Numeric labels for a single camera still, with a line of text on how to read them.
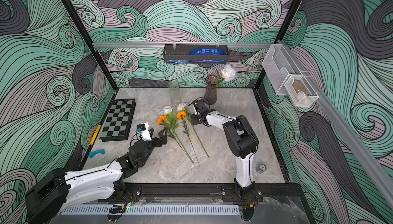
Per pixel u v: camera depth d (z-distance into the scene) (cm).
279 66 77
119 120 98
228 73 77
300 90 66
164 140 71
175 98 108
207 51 92
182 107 103
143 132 68
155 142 70
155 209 70
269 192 74
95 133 95
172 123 98
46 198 41
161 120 97
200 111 78
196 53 93
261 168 77
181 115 99
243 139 52
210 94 114
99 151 87
